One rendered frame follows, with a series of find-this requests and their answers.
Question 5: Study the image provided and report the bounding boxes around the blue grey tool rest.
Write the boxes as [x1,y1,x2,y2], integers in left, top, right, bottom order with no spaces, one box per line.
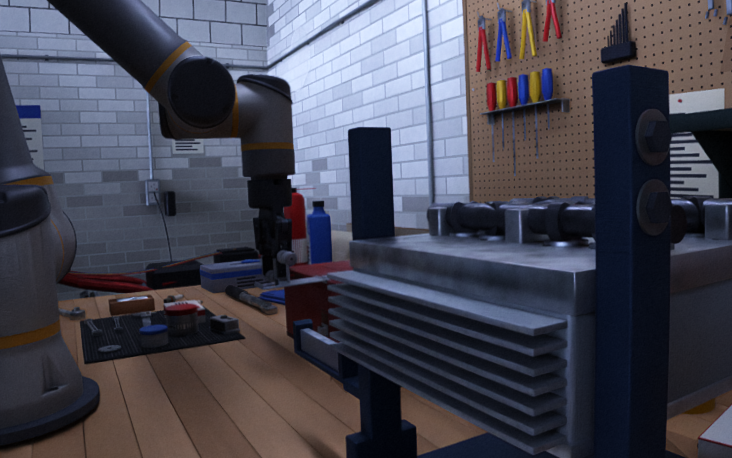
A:
[292,318,346,380]

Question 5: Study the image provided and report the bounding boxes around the yellow handled pliers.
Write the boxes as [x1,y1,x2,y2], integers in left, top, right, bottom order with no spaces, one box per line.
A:
[518,0,538,61]

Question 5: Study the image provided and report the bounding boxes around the black cable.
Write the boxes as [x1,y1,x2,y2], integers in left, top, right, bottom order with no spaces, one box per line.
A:
[153,193,175,264]

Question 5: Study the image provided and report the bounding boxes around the small grey black block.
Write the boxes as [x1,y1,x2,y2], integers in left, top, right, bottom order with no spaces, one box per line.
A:
[208,314,242,337]

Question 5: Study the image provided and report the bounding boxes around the red handled pliers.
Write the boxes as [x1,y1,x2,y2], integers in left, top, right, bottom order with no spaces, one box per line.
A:
[541,0,563,44]
[475,14,492,74]

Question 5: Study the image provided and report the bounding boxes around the red hoses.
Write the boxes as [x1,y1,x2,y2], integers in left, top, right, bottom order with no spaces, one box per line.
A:
[58,270,152,295]

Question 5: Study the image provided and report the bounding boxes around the brown wooden block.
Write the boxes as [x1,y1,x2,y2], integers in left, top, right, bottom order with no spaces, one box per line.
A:
[107,294,157,317]

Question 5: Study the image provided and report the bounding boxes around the blue handled pliers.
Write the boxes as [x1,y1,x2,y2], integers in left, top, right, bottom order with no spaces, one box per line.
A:
[494,7,513,64]

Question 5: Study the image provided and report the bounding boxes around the blue hanging wrenches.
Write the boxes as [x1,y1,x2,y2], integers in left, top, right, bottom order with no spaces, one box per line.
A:
[705,0,732,25]

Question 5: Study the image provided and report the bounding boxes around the brown pegboard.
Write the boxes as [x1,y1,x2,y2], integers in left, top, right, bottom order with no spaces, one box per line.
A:
[461,0,732,205]

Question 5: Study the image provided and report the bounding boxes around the red spray can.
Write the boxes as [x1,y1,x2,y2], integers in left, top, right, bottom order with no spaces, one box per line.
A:
[284,186,317,265]

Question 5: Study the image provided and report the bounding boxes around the red handled screwdriver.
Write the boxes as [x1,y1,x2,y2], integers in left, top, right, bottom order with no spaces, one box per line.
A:
[485,81,498,163]
[505,76,519,174]

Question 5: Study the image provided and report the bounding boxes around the blue topped wall sign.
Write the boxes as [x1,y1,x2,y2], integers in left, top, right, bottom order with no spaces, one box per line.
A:
[15,104,45,171]

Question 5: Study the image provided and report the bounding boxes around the red toolbox lid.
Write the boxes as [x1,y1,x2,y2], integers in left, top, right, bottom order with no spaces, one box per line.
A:
[288,261,354,281]

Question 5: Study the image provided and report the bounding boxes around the blue lid jar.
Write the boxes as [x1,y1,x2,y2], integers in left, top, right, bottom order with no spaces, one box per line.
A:
[138,323,171,351]

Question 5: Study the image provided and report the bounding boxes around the white paper sign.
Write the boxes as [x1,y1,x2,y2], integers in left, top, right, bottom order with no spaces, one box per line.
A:
[668,86,727,199]

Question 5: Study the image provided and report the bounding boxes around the grey screwdriver rack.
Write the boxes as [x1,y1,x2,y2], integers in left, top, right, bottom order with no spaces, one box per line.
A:
[481,97,571,118]

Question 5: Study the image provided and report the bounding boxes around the thin red cable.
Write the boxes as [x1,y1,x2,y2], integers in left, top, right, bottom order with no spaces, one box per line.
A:
[164,254,217,271]

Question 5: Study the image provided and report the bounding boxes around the dark ratchet wrench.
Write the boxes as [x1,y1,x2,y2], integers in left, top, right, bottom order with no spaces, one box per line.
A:
[224,284,280,316]

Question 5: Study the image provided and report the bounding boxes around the grey finned cylinder head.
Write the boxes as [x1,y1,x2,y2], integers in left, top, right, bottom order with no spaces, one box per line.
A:
[327,197,732,456]

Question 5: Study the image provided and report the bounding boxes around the grey vertical wall pipe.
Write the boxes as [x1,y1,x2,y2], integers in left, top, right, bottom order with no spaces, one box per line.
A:
[422,0,437,205]

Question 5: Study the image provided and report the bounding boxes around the large black case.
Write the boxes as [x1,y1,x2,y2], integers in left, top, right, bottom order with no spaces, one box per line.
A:
[145,260,203,291]

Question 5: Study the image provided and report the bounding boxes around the dark hex bolt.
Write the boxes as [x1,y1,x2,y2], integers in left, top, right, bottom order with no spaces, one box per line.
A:
[634,107,671,168]
[635,178,672,237]

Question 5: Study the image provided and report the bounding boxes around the blue bottle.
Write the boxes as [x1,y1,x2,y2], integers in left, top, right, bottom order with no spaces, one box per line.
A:
[306,199,334,265]

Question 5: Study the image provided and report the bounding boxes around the small black case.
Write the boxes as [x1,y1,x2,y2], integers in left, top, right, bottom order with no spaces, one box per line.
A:
[213,246,261,265]

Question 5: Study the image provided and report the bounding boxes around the grey case blue stripe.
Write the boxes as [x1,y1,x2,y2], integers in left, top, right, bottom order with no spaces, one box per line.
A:
[199,258,265,295]

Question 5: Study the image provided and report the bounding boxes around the black hex key set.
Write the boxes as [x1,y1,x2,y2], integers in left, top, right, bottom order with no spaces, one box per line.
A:
[599,2,638,66]

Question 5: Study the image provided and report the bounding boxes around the blue head stand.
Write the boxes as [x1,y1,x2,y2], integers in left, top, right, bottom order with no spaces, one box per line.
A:
[292,65,672,458]

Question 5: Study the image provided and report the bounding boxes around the black ribbed mat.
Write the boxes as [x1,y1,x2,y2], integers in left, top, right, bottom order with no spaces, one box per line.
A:
[79,309,246,366]

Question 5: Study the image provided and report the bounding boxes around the red toolbox body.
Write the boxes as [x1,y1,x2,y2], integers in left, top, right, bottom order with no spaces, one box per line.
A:
[284,278,344,339]

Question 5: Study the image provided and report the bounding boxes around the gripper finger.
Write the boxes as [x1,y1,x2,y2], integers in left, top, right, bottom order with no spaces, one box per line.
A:
[253,224,275,285]
[273,224,293,284]

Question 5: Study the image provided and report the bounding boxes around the red lid jar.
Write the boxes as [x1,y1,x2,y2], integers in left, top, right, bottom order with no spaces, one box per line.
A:
[163,302,200,337]

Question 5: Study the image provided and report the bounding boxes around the yellow handled screwdriver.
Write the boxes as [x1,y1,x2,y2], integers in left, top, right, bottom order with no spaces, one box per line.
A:
[527,70,543,159]
[495,78,508,151]

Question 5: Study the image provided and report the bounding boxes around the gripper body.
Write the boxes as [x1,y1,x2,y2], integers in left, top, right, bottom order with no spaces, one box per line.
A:
[247,175,293,225]

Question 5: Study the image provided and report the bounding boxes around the dark camshaft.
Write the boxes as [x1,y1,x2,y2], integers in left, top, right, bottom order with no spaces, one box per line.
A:
[425,196,732,246]

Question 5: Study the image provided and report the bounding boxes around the blue handled screwdriver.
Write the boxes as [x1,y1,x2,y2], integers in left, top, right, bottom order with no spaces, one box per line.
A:
[516,73,531,142]
[540,67,555,130]

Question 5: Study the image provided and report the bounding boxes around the white box red edge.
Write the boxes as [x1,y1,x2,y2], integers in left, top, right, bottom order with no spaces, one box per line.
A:
[696,404,732,458]

